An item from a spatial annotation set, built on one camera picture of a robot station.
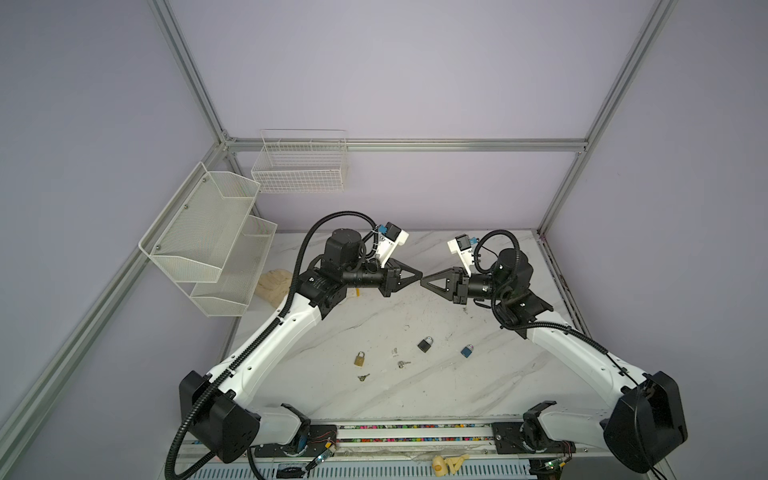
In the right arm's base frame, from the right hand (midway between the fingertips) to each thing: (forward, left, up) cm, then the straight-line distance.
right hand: (423, 286), depth 66 cm
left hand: (+1, +1, +2) cm, 2 cm away
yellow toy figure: (-30, -4, -29) cm, 43 cm away
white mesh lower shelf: (+17, +56, -18) cm, 61 cm away
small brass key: (-10, +16, -31) cm, 37 cm away
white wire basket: (+47, +38, +3) cm, 61 cm away
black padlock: (0, -2, -32) cm, 32 cm away
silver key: (-6, +5, -31) cm, 32 cm away
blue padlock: (-2, -15, -31) cm, 35 cm away
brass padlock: (-5, +17, -32) cm, 36 cm away
